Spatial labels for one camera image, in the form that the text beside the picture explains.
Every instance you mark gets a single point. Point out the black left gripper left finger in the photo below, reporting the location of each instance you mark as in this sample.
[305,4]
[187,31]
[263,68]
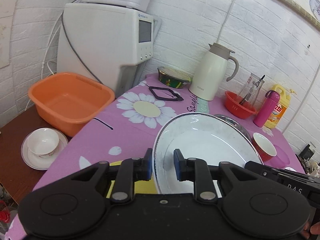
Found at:
[126,174]

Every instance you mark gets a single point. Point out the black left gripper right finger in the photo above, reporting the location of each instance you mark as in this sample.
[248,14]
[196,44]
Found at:
[198,172]

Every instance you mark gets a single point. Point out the white plate with dark rim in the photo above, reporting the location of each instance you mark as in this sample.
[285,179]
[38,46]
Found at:
[202,136]

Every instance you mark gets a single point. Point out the stainless steel bowl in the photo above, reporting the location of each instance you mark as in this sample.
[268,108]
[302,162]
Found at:
[235,124]

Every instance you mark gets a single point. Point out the red bowl white inside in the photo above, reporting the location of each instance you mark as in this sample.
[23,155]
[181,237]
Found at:
[264,147]

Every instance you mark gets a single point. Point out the person's hand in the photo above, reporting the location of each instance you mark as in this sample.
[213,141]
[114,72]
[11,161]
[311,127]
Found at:
[311,230]

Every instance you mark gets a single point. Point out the yellow plate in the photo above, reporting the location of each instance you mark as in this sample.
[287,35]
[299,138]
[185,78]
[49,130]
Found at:
[141,187]

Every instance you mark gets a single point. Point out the purple flowered tablecloth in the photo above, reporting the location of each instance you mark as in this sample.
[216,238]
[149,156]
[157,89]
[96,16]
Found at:
[125,129]

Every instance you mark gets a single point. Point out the red plastic colander basket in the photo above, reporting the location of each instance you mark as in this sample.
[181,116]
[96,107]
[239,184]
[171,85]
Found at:
[233,106]

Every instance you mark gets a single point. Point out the white saucer with thin rim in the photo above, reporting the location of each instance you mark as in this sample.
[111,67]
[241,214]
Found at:
[38,162]

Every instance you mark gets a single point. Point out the cream thermos jug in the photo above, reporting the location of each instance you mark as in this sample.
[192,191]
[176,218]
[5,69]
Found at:
[210,72]

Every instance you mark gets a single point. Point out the clear glass carafe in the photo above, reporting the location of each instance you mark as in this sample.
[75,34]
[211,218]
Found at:
[251,89]

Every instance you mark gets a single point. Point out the small white ceramic bowl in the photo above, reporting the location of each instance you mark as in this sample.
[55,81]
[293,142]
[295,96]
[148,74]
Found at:
[43,142]

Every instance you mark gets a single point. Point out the green instant noodle bowl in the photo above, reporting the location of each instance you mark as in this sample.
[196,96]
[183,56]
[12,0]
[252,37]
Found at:
[173,78]

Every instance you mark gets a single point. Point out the orange plastic basin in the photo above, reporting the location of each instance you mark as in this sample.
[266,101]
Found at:
[68,101]

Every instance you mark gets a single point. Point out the pink thermos bottle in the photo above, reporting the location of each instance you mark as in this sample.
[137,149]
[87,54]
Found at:
[271,100]

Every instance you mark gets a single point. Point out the yellow dish soap bottle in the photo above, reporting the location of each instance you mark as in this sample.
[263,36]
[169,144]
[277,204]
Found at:
[281,106]

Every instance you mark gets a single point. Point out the white water dispenser with screen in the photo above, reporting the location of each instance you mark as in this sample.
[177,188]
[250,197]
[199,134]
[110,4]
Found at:
[105,43]

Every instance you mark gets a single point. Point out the black square plastic frame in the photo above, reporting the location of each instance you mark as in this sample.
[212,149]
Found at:
[165,94]

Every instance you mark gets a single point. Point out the blue round wall decoration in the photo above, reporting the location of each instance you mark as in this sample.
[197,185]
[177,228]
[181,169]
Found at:
[315,8]

